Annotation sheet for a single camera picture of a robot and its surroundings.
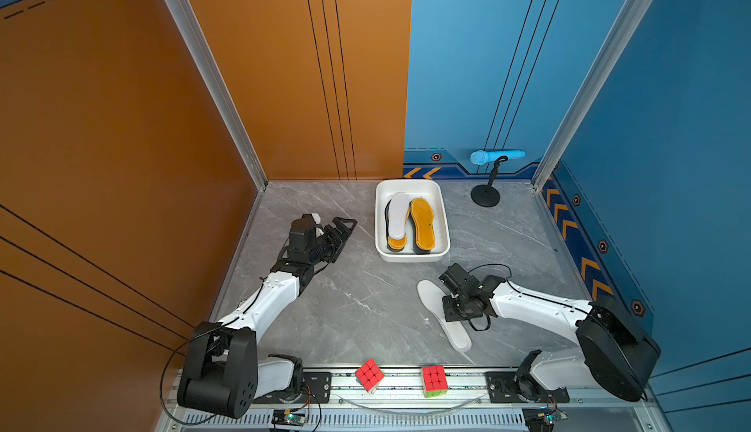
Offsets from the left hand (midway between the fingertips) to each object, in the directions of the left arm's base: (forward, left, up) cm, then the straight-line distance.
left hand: (354, 226), depth 85 cm
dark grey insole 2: (+2, -19, -15) cm, 25 cm away
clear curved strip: (-42, -27, -18) cm, 53 cm away
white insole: (+15, -13, -13) cm, 24 cm away
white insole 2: (-24, -29, -16) cm, 41 cm away
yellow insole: (+3, -13, -14) cm, 19 cm away
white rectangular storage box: (+30, -27, -16) cm, 43 cm away
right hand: (-18, -28, -18) cm, 38 cm away
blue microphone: (+24, -40, +7) cm, 47 cm away
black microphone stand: (+28, -50, -17) cm, 60 cm away
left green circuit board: (-44, +14, -19) cm, 50 cm away
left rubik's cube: (-36, -6, -12) cm, 39 cm away
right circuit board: (-44, -48, -18) cm, 67 cm away
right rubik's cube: (-37, -21, -12) cm, 45 cm away
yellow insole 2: (+15, -22, -14) cm, 31 cm away
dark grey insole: (+15, -9, -15) cm, 24 cm away
